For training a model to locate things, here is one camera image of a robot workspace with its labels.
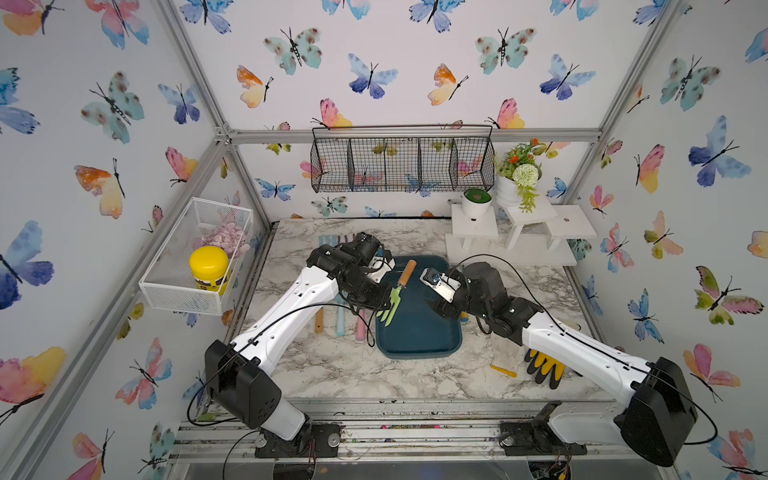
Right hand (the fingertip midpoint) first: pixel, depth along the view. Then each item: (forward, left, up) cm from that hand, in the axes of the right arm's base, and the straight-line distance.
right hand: (437, 281), depth 79 cm
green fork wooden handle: (-4, +11, -2) cm, 12 cm away
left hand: (-7, +12, 0) cm, 14 cm away
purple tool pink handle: (-5, +21, -20) cm, 29 cm away
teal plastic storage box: (-4, +5, -20) cm, 21 cm away
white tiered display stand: (+33, -40, -18) cm, 55 cm away
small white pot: (+30, -13, +2) cm, 32 cm away
